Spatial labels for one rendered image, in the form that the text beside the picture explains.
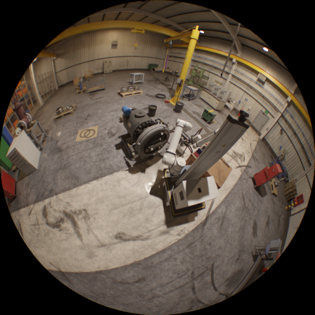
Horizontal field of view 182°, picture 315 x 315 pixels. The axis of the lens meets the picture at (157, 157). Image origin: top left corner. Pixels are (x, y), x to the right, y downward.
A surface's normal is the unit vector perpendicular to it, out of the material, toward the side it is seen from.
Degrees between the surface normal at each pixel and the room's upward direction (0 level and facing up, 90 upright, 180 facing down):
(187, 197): 0
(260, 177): 90
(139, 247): 0
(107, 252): 0
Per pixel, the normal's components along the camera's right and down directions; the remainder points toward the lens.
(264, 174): -0.99, -0.10
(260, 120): -0.86, 0.33
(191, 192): 0.16, -0.56
